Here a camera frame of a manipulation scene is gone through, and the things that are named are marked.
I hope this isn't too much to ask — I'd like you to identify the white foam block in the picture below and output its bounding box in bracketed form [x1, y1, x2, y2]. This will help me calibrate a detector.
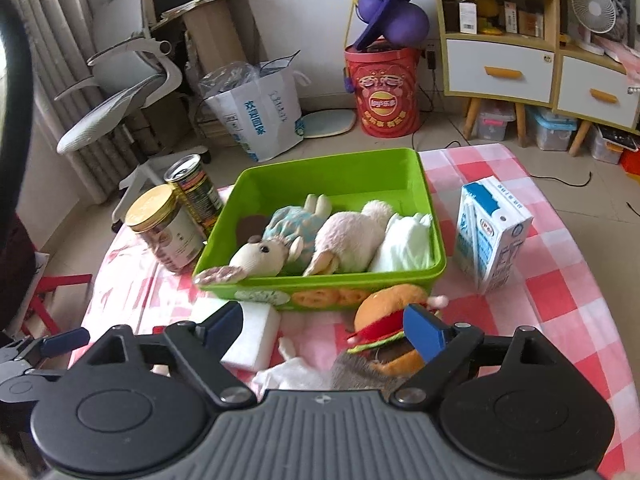
[221, 301, 280, 373]

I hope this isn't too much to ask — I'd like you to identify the plush hamburger toy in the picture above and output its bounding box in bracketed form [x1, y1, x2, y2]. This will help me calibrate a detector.
[346, 284, 449, 377]

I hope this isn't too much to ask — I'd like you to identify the white drawstring cloth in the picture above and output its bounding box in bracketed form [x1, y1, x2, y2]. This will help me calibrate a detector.
[250, 337, 331, 399]

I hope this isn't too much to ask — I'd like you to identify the grey knit cloth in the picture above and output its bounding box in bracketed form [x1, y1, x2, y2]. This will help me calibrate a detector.
[330, 352, 408, 398]

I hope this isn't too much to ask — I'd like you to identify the red stool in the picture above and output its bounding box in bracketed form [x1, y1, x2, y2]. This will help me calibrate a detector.
[21, 274, 93, 337]

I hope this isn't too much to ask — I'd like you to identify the gold lid cookie jar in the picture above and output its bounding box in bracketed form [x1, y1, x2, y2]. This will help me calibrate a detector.
[125, 184, 205, 273]

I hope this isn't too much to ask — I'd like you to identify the white blue milk carton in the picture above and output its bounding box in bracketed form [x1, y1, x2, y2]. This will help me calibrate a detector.
[454, 177, 534, 294]

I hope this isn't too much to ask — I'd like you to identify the blue dress bunny plush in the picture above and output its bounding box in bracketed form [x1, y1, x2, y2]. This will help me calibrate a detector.
[194, 194, 332, 286]

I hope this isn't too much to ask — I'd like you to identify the pink white fluffy plush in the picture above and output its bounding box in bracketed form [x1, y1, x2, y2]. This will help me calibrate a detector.
[304, 200, 395, 276]

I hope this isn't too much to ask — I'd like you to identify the yellow black drink can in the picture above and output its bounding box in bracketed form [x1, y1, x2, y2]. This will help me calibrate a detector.
[164, 154, 224, 236]

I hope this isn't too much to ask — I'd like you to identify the green plastic cookie box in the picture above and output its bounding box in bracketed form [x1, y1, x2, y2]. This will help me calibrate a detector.
[193, 148, 447, 310]

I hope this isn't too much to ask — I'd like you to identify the clear storage bin left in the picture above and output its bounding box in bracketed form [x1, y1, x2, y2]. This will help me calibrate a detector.
[475, 100, 516, 142]

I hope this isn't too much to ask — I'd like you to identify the clear blue lid bin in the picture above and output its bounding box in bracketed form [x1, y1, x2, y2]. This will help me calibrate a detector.
[525, 106, 578, 152]

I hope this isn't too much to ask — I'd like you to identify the white paper shopping bag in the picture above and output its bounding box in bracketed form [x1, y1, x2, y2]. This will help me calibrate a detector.
[198, 53, 310, 162]

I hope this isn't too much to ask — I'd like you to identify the red chips bucket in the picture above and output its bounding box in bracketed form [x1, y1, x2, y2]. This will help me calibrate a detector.
[345, 40, 420, 139]

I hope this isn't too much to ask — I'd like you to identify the grey white office chair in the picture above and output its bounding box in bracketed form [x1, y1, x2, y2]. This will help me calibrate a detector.
[53, 0, 212, 226]

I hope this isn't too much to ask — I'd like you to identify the low white drawer cabinet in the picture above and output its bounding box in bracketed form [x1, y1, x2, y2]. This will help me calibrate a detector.
[552, 46, 639, 156]

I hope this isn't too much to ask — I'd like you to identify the wooden white drawer cabinet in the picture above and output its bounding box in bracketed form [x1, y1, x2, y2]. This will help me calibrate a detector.
[428, 0, 561, 149]

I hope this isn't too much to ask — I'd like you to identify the purple hopper ball toy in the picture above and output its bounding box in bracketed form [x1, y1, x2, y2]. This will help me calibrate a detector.
[352, 0, 430, 52]

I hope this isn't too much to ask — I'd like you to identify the small white box on shelf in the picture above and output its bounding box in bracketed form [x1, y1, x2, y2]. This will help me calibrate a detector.
[458, 1, 477, 35]

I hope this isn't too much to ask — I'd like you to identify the wooden desk with shelves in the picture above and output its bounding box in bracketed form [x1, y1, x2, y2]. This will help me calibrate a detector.
[144, 0, 253, 74]

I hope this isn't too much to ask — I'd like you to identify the framed picture behind fan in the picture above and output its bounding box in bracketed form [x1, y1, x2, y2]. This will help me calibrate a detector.
[604, 0, 637, 48]

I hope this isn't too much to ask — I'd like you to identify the white desk fan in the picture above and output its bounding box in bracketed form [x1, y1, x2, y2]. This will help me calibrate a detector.
[570, 0, 617, 56]

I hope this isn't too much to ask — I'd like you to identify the grey window curtain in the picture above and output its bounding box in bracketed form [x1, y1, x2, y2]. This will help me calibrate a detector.
[10, 0, 136, 204]

